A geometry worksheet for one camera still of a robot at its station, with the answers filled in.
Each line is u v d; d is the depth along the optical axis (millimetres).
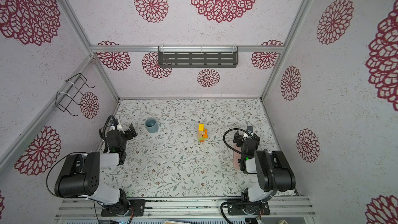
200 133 925
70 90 765
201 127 884
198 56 945
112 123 760
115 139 704
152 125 1005
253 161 660
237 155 895
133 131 857
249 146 701
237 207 730
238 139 834
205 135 945
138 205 747
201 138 947
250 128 788
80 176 449
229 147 740
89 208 747
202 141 972
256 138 835
